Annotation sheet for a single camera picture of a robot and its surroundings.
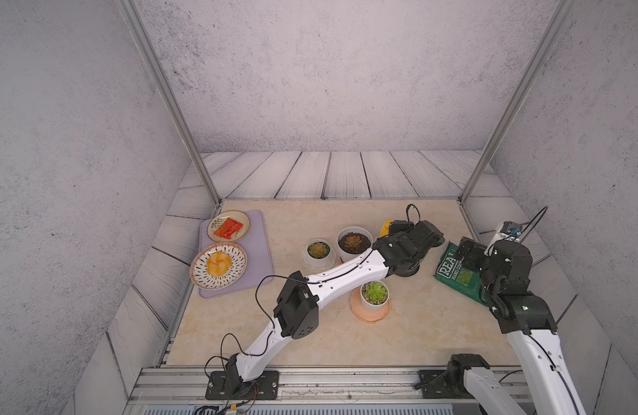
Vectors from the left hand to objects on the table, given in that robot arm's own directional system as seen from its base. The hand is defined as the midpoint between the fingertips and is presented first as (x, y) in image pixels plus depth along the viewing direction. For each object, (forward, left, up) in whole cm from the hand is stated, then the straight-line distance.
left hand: (400, 222), depth 80 cm
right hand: (-12, -18, +5) cm, 22 cm away
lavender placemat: (-2, +48, -23) cm, 53 cm away
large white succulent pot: (+4, +13, -14) cm, 20 cm away
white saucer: (+1, +30, -24) cm, 39 cm away
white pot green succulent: (-17, +8, -15) cm, 24 cm away
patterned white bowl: (-3, +69, -24) cm, 73 cm away
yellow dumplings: (+1, +62, -22) cm, 66 cm away
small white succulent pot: (+1, +26, -17) cm, 31 cm away
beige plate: (+22, +69, -23) cm, 76 cm away
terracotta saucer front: (-19, +11, -25) cm, 33 cm away
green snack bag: (-6, -23, -22) cm, 32 cm away
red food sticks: (+18, +63, -22) cm, 69 cm away
